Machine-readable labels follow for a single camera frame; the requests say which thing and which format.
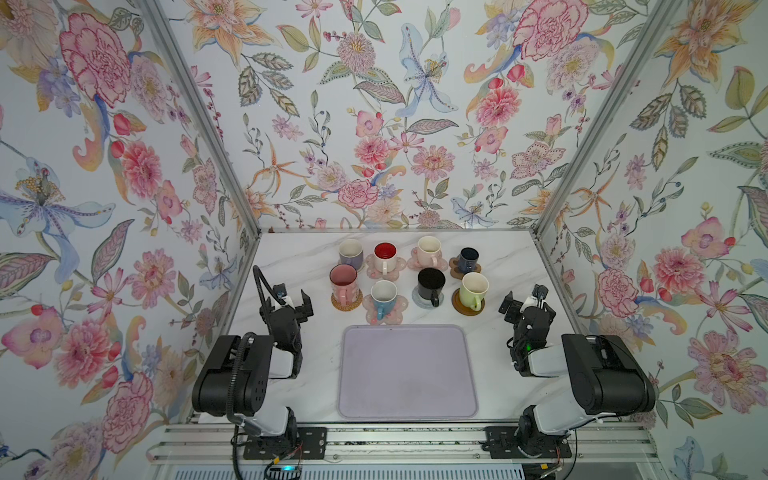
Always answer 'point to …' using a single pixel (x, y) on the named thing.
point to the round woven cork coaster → (350, 307)
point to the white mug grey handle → (350, 251)
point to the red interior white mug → (385, 257)
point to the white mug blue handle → (384, 294)
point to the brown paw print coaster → (455, 271)
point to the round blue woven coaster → (426, 303)
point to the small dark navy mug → (467, 259)
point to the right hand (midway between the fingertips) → (527, 296)
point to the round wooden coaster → (460, 308)
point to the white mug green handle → (474, 287)
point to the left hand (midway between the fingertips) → (292, 293)
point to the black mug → (430, 283)
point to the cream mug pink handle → (428, 249)
